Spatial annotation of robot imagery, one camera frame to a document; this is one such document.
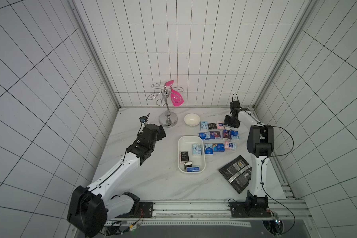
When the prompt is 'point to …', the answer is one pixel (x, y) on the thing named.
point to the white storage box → (191, 157)
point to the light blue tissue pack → (204, 125)
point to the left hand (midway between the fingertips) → (153, 131)
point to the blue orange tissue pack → (226, 134)
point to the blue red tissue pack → (214, 135)
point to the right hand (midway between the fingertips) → (224, 121)
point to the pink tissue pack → (228, 145)
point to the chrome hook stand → (168, 119)
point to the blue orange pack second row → (218, 147)
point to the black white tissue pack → (188, 164)
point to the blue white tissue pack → (205, 135)
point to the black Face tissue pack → (183, 156)
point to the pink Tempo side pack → (220, 125)
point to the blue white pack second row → (208, 149)
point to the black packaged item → (238, 172)
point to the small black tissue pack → (211, 126)
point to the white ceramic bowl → (192, 119)
